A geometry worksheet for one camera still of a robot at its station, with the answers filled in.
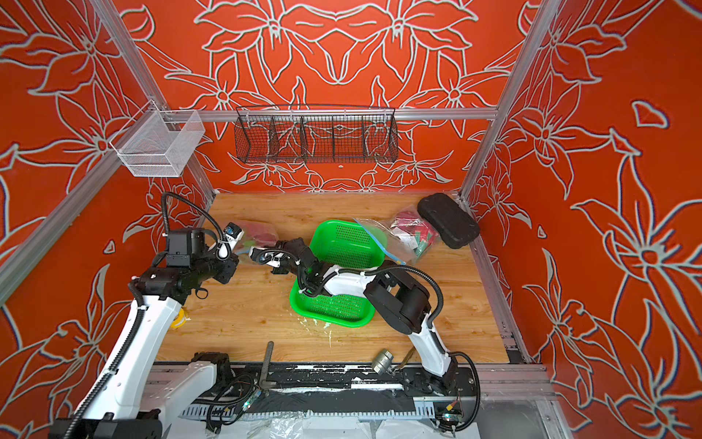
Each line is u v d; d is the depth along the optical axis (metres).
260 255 0.68
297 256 0.65
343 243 1.01
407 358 0.76
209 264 0.60
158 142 0.92
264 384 0.73
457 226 1.02
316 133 0.98
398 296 0.53
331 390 0.73
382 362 0.73
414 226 0.98
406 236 0.96
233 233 0.65
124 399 0.38
